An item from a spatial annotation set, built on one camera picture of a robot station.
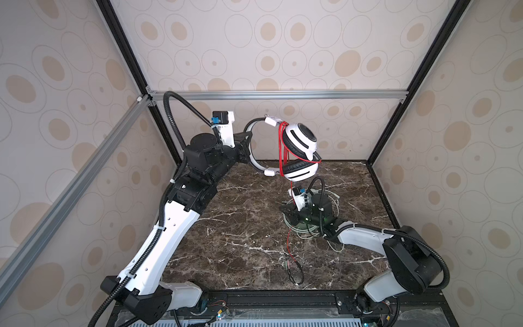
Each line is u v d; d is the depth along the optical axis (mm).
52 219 495
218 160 457
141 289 365
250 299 751
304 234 921
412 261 445
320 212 660
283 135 510
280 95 1153
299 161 507
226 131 501
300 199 758
